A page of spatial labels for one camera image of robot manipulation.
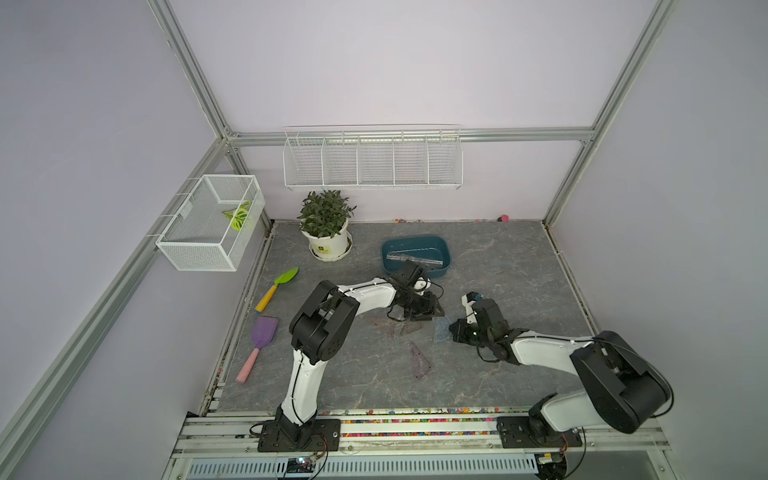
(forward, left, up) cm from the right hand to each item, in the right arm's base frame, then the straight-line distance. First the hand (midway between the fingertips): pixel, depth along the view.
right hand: (448, 325), depth 92 cm
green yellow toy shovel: (+18, +55, +1) cm, 58 cm away
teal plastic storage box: (+33, +3, 0) cm, 33 cm away
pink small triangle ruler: (0, +12, 0) cm, 12 cm away
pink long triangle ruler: (0, +18, 0) cm, 18 cm away
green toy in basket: (+19, +60, +29) cm, 69 cm away
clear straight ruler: (+27, +12, 0) cm, 29 cm away
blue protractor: (-2, +2, -1) cm, 3 cm away
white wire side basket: (+19, +68, +26) cm, 75 cm away
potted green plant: (+29, +40, +17) cm, 52 cm away
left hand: (+1, +3, +3) cm, 4 cm away
